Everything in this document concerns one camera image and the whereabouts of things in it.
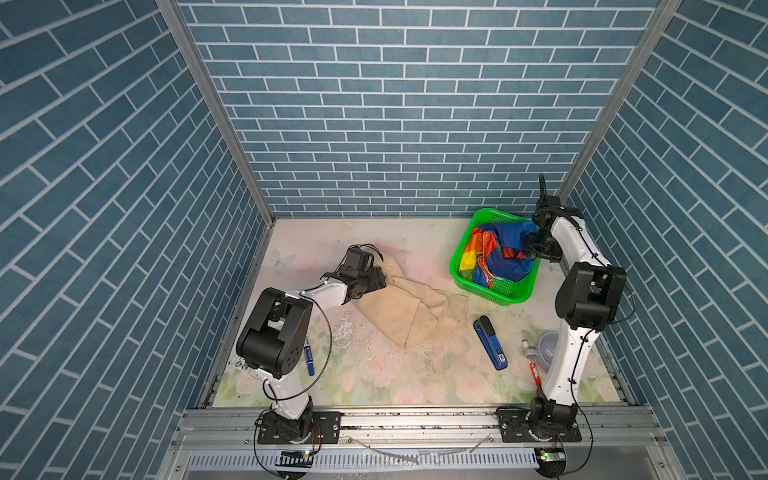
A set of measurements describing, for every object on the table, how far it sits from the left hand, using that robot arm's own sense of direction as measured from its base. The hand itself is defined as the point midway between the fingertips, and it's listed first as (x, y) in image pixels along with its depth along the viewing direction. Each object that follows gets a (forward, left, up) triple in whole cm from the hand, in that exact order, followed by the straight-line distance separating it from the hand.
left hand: (378, 279), depth 97 cm
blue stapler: (-20, -33, -2) cm, 38 cm away
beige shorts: (-12, -10, -1) cm, 15 cm away
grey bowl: (-25, -46, +3) cm, 53 cm away
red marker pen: (-28, -44, -3) cm, 52 cm away
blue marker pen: (-25, +19, -4) cm, 31 cm away
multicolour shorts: (+4, -38, +10) cm, 39 cm away
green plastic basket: (-3, -42, -3) cm, 42 cm away
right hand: (+6, -53, +7) cm, 53 cm away
